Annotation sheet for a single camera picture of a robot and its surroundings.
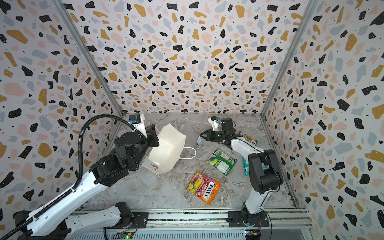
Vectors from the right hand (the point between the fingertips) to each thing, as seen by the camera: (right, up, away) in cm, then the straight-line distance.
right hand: (198, 132), depth 87 cm
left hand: (-18, +5, -25) cm, 31 cm away
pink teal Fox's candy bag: (+1, -5, 0) cm, 5 cm away
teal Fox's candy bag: (+30, -21, +5) cm, 37 cm away
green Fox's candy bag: (+15, -18, +5) cm, 24 cm away
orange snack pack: (+3, -30, -4) cm, 31 cm away
